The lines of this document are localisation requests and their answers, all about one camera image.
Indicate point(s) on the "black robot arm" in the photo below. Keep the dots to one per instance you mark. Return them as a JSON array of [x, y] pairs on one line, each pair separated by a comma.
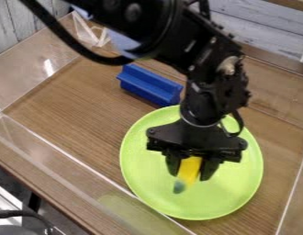
[[174, 33]]

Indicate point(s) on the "yellow toy banana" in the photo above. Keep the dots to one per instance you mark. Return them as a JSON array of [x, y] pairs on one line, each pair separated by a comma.
[[186, 174]]

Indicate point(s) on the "green round plate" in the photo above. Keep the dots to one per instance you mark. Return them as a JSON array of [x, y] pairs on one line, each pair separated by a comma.
[[209, 199]]

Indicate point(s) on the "blue plastic block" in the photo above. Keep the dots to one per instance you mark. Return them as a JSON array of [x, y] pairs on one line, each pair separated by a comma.
[[149, 86]]

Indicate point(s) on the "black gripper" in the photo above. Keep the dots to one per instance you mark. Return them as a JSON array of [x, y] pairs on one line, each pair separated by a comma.
[[178, 141]]

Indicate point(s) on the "clear acrylic front wall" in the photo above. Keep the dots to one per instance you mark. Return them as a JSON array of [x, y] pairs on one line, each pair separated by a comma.
[[101, 206]]

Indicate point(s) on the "clear acrylic corner bracket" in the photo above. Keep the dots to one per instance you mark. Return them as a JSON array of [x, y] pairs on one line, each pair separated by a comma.
[[90, 34]]

